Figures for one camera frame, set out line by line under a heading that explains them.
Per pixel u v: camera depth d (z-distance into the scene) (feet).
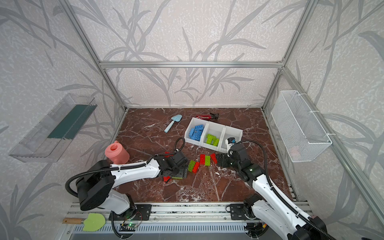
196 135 3.26
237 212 2.41
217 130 3.33
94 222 2.34
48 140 2.13
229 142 2.37
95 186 1.40
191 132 3.34
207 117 3.67
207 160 3.00
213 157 3.01
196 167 2.91
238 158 1.96
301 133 2.03
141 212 2.38
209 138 3.25
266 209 1.89
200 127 3.37
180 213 2.47
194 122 3.45
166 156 2.22
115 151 2.74
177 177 2.76
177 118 3.67
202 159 2.99
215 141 3.21
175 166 2.19
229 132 3.17
